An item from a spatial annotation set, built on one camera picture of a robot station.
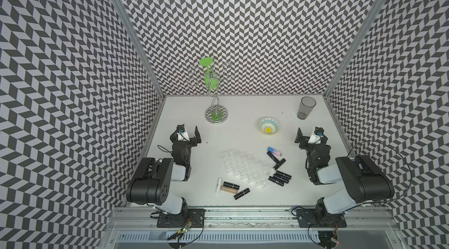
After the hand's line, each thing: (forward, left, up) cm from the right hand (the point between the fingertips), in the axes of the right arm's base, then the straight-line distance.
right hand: (308, 131), depth 89 cm
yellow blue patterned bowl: (+9, +18, -9) cm, 22 cm away
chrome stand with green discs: (+20, +50, +21) cm, 58 cm away
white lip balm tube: (-26, +46, -9) cm, 54 cm away
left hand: (+2, +63, +1) cm, 63 cm away
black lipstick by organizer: (-14, +15, -8) cm, 22 cm away
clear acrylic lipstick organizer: (-18, +28, -6) cm, 34 cm away
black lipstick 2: (-19, +14, -9) cm, 25 cm away
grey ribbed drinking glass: (+16, -3, +2) cm, 16 cm away
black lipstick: (-9, +19, -10) cm, 23 cm away
